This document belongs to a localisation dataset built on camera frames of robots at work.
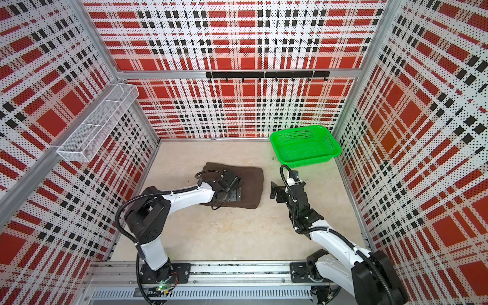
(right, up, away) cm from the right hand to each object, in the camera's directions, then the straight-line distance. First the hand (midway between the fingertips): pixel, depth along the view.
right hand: (283, 182), depth 85 cm
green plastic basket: (+16, +19, +35) cm, 42 cm away
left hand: (-24, -7, +9) cm, 27 cm away
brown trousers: (-14, -4, +11) cm, 18 cm away
